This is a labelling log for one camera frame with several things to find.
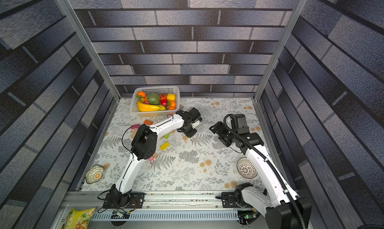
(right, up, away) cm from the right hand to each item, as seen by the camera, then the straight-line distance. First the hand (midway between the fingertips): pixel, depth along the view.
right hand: (212, 131), depth 77 cm
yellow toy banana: (-46, +13, +26) cm, 55 cm away
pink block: (-28, -10, -15) cm, 34 cm away
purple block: (-51, 0, +24) cm, 57 cm away
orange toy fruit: (-50, +24, +33) cm, 65 cm away
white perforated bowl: (+20, -22, +6) cm, 31 cm away
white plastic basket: (-26, +14, +32) cm, 44 cm away
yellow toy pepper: (-28, +22, +36) cm, 50 cm away
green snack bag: (-62, -38, -12) cm, 74 cm away
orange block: (-43, +2, +27) cm, 50 cm away
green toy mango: (-40, +20, +30) cm, 53 cm away
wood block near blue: (-51, -4, +22) cm, 56 cm away
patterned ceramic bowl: (-66, -25, +4) cm, 70 cm away
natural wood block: (-15, -7, +19) cm, 25 cm away
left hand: (-12, -4, +21) cm, 24 cm away
